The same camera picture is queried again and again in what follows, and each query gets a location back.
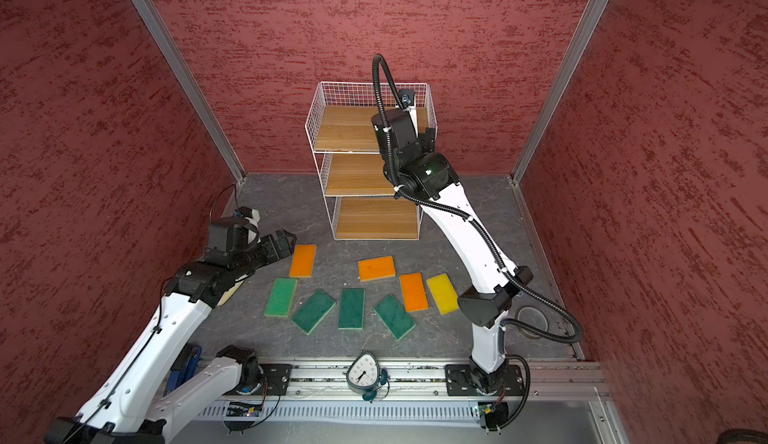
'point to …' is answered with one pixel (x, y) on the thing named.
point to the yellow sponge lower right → (444, 293)
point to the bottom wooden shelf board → (376, 218)
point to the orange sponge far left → (303, 260)
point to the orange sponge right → (414, 291)
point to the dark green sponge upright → (352, 305)
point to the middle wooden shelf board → (358, 174)
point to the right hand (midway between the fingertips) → (406, 136)
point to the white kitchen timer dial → (363, 373)
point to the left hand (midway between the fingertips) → (282, 249)
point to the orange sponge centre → (376, 268)
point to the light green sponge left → (281, 298)
